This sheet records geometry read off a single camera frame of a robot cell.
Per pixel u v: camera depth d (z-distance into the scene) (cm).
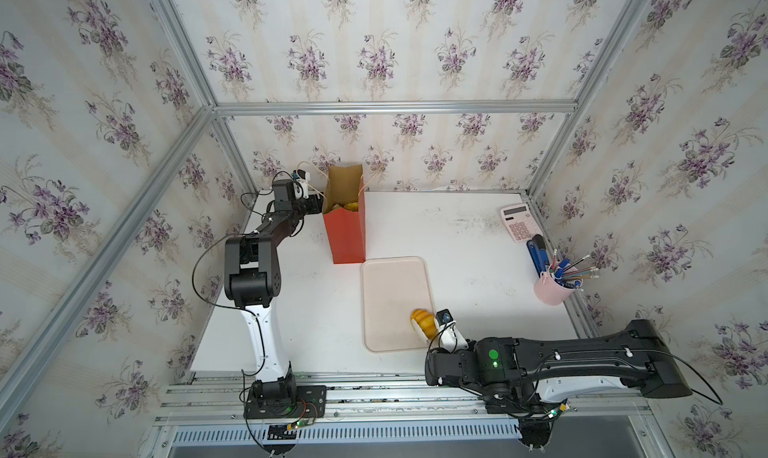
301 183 88
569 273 87
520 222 109
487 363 48
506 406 73
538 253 99
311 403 72
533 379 45
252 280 56
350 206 101
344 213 81
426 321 80
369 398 75
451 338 64
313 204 92
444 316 64
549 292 88
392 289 93
